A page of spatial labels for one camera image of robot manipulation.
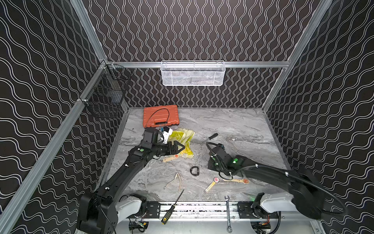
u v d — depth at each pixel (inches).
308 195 16.6
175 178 32.8
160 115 42.6
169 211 28.5
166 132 28.8
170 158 36.4
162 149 26.6
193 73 40.6
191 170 34.3
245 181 32.9
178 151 28.2
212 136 40.6
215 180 32.9
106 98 38.7
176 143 27.7
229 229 27.3
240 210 28.9
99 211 15.5
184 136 39.5
